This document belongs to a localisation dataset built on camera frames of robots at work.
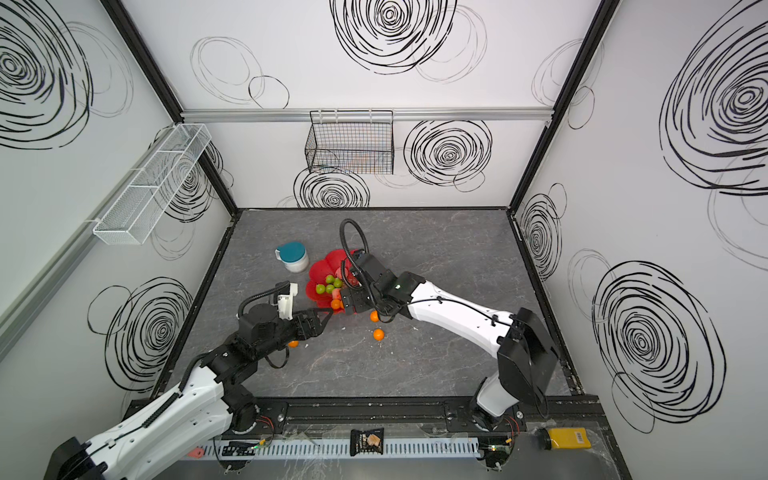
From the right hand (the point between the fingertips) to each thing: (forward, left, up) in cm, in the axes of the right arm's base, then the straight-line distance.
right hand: (354, 294), depth 79 cm
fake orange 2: (0, -5, -13) cm, 14 cm away
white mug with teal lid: (+18, +22, -8) cm, 30 cm away
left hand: (-5, +7, -2) cm, 9 cm away
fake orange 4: (-14, +13, +2) cm, 19 cm away
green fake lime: (+8, +13, -12) cm, 19 cm away
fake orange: (+3, +7, -12) cm, 14 cm away
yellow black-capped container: (-30, -50, -12) cm, 60 cm away
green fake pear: (+12, +10, -12) cm, 20 cm away
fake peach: (+7, +8, -12) cm, 16 cm away
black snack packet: (-31, -5, -14) cm, 34 cm away
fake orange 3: (-5, -6, -14) cm, 16 cm away
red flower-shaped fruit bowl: (+16, +14, -12) cm, 24 cm away
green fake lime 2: (+9, +10, -13) cm, 19 cm away
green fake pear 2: (+11, +8, -13) cm, 19 cm away
